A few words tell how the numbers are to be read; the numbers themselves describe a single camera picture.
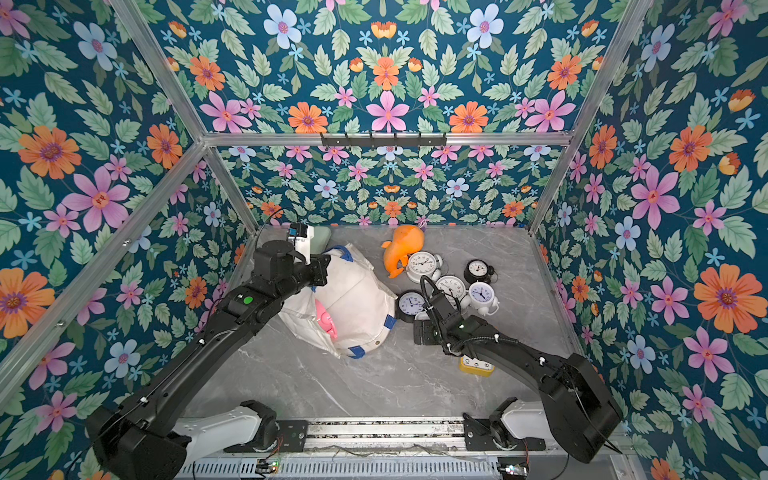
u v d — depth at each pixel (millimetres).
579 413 411
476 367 827
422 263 1045
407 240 1069
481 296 969
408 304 958
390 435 750
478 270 1022
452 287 982
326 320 907
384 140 919
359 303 985
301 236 637
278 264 542
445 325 651
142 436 367
